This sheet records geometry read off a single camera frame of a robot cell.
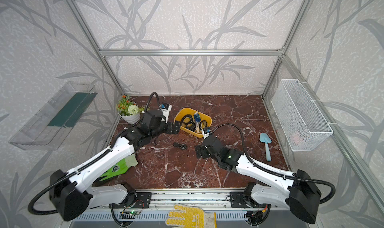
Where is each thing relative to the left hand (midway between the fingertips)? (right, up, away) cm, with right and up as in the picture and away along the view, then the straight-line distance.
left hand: (175, 120), depth 78 cm
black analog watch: (+1, -17, +13) cm, 22 cm away
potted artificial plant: (-32, +5, +14) cm, 35 cm away
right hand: (+14, -13, +2) cm, 19 cm away
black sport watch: (+7, -5, +18) cm, 20 cm away
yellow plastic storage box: (-1, +3, +24) cm, 25 cm away
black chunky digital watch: (+6, +1, +27) cm, 27 cm away
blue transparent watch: (+11, 0, +24) cm, 26 cm away
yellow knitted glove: (+10, -45, -9) cm, 47 cm away
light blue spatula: (+54, -13, +16) cm, 58 cm away
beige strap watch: (+11, -7, +17) cm, 22 cm away
